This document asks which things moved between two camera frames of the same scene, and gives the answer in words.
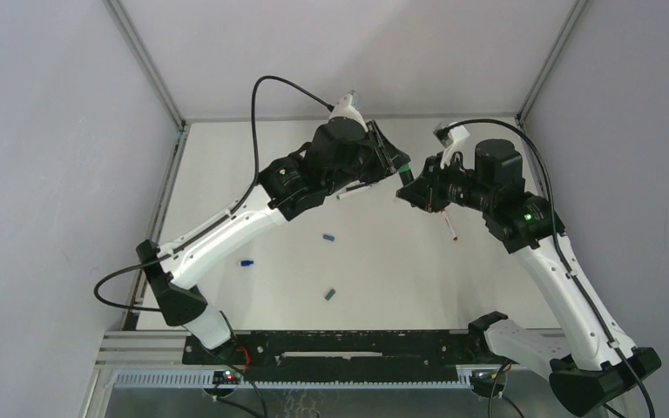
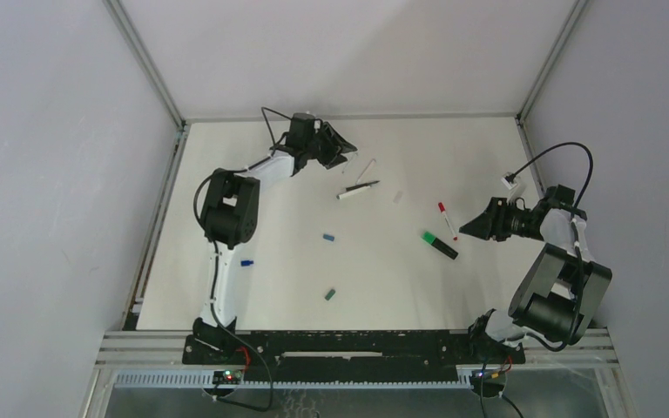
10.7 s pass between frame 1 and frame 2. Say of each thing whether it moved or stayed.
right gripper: moved
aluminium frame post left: stayed
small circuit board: stayed
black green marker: moved
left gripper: moved
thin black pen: stayed
